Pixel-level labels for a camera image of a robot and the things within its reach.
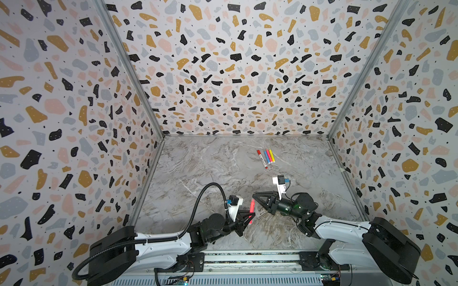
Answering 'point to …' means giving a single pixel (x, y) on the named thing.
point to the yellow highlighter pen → (272, 155)
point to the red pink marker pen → (252, 207)
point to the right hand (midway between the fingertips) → (252, 197)
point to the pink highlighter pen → (269, 157)
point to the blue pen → (266, 157)
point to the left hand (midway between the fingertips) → (255, 212)
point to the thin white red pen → (262, 158)
